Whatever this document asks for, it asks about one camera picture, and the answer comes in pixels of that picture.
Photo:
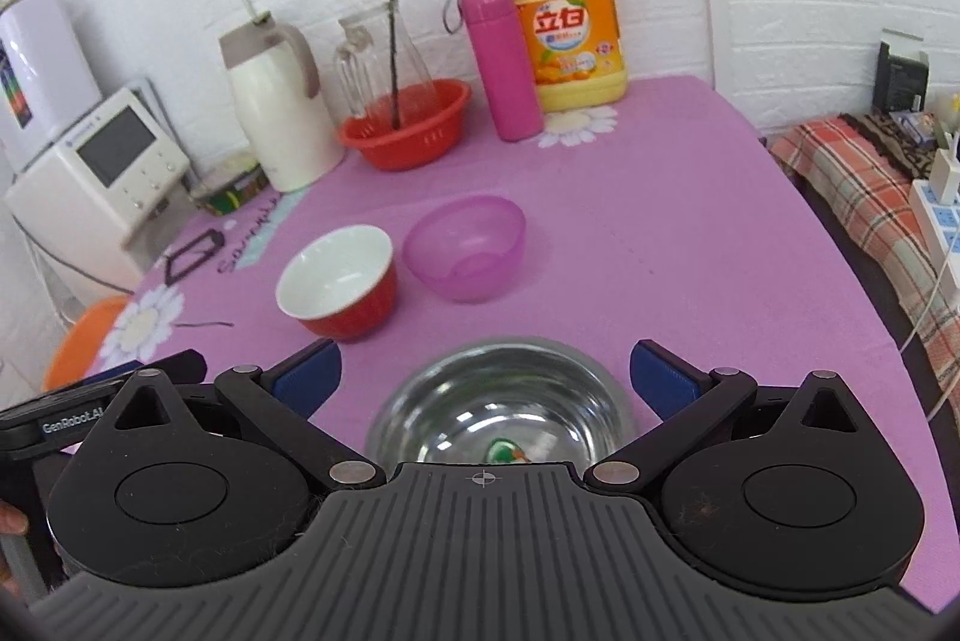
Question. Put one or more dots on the white power strip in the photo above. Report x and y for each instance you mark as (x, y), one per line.
(941, 229)

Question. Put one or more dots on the white charger plug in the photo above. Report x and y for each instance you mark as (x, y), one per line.
(946, 172)

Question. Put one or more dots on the stainless steel bowl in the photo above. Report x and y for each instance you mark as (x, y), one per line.
(450, 397)

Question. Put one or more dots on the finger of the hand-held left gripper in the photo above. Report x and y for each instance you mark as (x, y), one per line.
(176, 365)

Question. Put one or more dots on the green patterned bowl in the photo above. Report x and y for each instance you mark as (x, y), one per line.
(229, 191)

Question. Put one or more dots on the white thermos jug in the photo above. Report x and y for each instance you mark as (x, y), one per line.
(277, 116)

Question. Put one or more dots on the long dark stirring stick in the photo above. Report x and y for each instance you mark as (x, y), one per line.
(393, 49)

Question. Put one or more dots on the red plastic basket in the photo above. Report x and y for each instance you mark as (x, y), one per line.
(420, 142)

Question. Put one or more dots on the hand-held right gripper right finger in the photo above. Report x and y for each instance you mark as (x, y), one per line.
(664, 384)

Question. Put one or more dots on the yellow detergent bottle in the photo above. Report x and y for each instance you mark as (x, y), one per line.
(574, 41)

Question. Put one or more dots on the black box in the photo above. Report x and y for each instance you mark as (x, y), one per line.
(900, 79)

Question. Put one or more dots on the clear glass jar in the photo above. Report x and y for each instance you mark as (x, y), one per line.
(360, 64)

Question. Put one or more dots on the purple floral tablecloth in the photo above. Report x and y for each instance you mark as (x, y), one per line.
(675, 221)

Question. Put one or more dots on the red bowl with white inside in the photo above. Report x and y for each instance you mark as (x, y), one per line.
(334, 281)

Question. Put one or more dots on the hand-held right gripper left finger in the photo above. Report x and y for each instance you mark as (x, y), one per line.
(307, 380)

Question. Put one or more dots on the person's left hand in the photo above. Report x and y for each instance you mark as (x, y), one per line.
(11, 519)

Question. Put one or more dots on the orange stool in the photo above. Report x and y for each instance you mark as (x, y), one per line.
(79, 341)

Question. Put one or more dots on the leopard print cloth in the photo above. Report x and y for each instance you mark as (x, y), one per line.
(877, 142)

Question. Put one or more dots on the pink thermos bottle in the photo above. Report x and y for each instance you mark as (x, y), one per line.
(502, 64)

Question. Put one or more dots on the white water purifier tank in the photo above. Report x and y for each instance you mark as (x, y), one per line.
(45, 71)

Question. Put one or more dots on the purple plastic bowl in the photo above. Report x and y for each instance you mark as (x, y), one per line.
(465, 251)

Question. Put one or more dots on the white appliance with screen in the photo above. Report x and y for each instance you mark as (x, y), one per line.
(67, 214)

